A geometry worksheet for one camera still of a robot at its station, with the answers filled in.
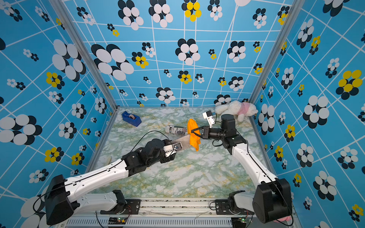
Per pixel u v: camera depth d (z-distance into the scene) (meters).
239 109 1.06
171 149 0.64
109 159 0.91
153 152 0.56
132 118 1.05
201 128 0.70
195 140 0.70
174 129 1.02
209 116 0.69
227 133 0.61
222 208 0.72
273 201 0.39
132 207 0.73
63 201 0.39
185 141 0.73
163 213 0.73
